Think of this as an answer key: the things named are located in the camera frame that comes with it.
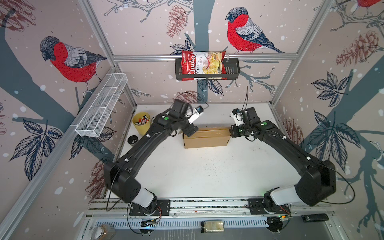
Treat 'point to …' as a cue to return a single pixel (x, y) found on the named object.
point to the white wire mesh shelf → (96, 118)
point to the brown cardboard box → (207, 137)
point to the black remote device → (315, 217)
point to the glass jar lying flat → (214, 226)
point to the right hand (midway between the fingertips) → (228, 132)
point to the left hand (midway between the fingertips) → (191, 121)
